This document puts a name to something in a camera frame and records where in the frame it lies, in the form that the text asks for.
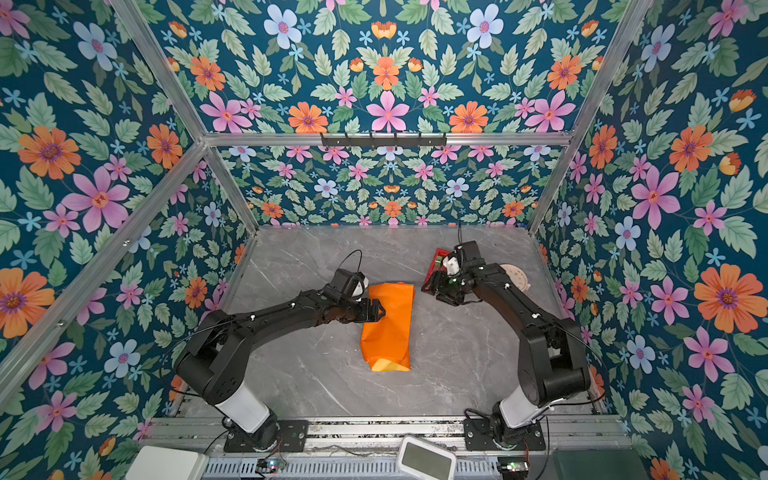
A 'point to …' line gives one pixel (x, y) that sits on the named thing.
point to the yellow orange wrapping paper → (386, 344)
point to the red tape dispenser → (435, 268)
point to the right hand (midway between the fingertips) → (428, 289)
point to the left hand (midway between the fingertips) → (379, 311)
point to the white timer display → (425, 460)
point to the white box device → (155, 462)
